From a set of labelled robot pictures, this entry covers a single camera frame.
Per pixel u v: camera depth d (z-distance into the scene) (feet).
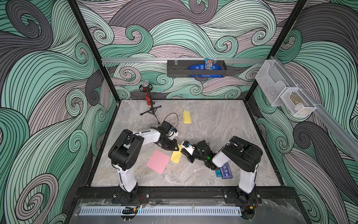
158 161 2.83
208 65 2.95
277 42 2.80
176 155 2.88
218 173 2.65
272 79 2.56
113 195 2.39
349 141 1.65
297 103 2.11
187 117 3.64
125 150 1.60
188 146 2.59
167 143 2.65
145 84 3.11
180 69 3.12
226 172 2.62
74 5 2.30
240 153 1.65
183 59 3.06
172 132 2.75
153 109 3.48
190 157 2.67
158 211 2.29
